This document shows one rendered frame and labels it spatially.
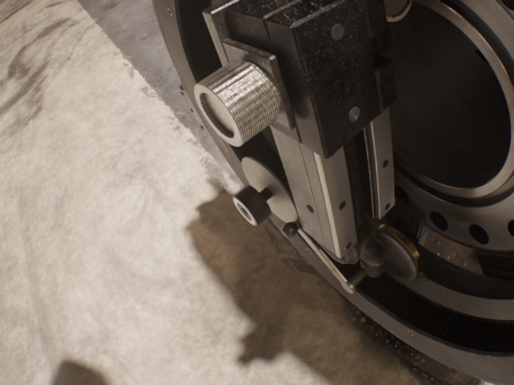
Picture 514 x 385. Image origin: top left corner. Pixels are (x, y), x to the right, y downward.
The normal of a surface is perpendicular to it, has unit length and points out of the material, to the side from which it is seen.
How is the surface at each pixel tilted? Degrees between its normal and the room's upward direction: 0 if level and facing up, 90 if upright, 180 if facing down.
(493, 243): 90
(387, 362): 0
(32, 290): 0
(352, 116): 88
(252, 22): 90
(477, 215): 90
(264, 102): 77
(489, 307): 59
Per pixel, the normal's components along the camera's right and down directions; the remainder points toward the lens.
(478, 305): -0.93, -0.25
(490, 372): -0.75, 0.60
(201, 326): -0.23, -0.63
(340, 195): 0.61, 0.47
